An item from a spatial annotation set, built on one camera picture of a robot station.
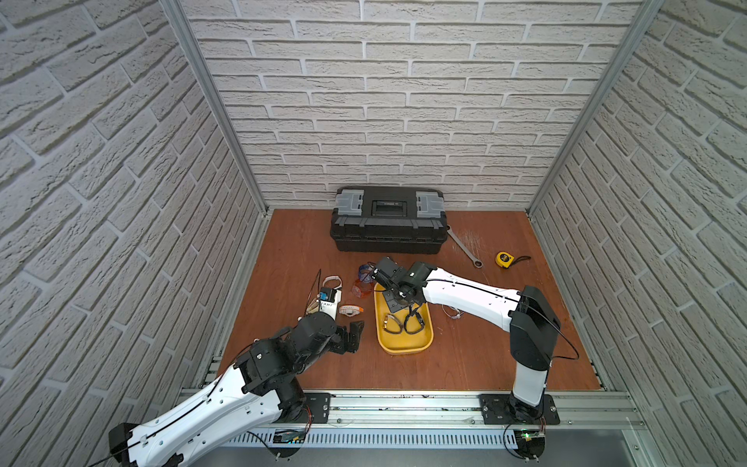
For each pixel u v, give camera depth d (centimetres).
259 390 47
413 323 88
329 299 62
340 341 63
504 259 103
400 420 73
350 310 90
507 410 73
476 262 103
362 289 95
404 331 87
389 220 93
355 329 64
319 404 74
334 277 97
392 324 88
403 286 61
